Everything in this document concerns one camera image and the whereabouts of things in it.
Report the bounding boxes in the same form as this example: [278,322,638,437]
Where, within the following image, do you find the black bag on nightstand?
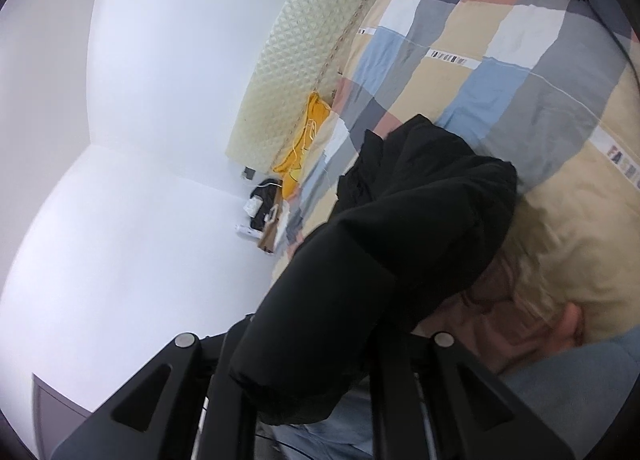
[250,178,282,231]

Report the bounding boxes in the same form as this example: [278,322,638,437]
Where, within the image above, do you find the white tissue box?
[243,195,262,218]

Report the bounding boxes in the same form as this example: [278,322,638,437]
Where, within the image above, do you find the black puffer jacket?
[230,115,518,425]

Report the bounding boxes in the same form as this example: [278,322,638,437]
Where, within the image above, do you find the yellow pillow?
[272,91,331,200]

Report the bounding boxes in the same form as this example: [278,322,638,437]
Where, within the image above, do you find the wall power socket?
[243,167,255,180]

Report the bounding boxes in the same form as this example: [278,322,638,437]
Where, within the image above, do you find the colourful checkered quilt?
[278,0,639,372]

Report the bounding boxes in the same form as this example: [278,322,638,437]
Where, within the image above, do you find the white spray bottle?
[235,225,262,240]

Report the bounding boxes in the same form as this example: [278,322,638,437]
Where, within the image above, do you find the beige quilted headboard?
[226,0,376,173]

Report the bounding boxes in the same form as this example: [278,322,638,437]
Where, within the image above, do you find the brown wooden nightstand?
[257,200,290,254]

